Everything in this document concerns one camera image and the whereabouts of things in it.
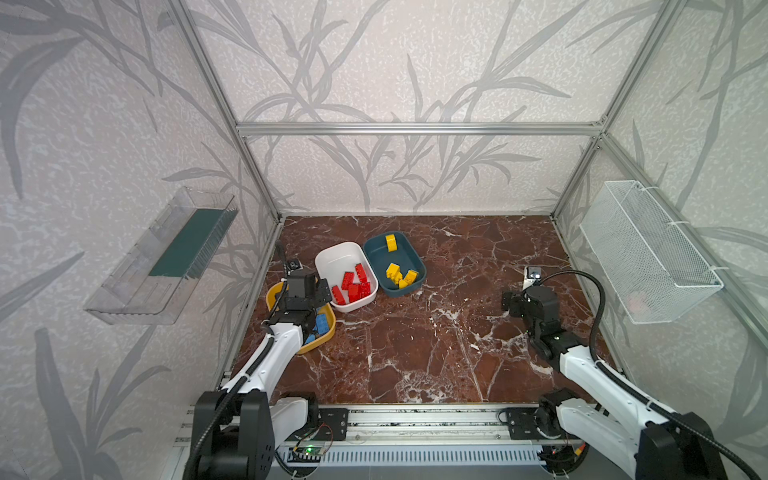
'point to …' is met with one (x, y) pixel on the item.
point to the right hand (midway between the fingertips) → (523, 280)
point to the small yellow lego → (410, 278)
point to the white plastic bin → (332, 261)
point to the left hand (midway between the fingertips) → (310, 277)
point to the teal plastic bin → (406, 256)
